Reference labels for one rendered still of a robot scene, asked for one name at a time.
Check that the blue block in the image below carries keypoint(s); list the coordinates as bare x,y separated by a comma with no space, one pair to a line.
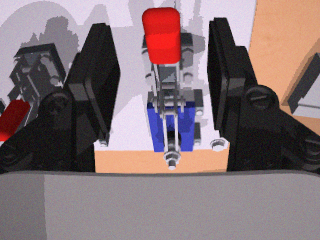
185,123

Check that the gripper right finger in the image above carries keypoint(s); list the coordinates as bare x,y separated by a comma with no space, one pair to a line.
248,113

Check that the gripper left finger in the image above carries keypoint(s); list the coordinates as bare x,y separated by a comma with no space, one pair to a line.
81,112

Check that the pale grey flat plate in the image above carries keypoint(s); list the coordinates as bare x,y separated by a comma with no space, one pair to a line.
66,23

